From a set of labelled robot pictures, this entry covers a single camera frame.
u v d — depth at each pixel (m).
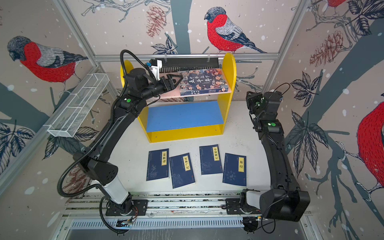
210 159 0.91
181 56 0.95
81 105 0.79
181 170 0.86
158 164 0.88
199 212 0.73
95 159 0.43
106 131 0.46
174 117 0.93
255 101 0.63
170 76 0.59
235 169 0.86
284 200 0.37
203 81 0.72
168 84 0.59
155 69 0.61
